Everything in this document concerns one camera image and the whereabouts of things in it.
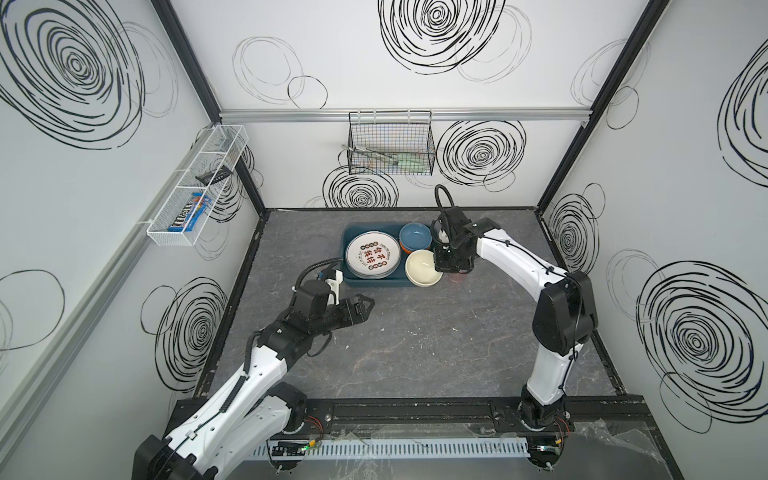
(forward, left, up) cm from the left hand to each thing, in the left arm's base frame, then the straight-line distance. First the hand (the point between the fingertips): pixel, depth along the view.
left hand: (366, 306), depth 77 cm
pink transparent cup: (+20, -29, -17) cm, 39 cm away
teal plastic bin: (+16, +8, -14) cm, 23 cm away
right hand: (+15, -19, -4) cm, 24 cm away
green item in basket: (+38, -11, +17) cm, 43 cm away
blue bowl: (+31, -14, -9) cm, 35 cm away
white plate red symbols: (+25, +1, -12) cm, 28 cm away
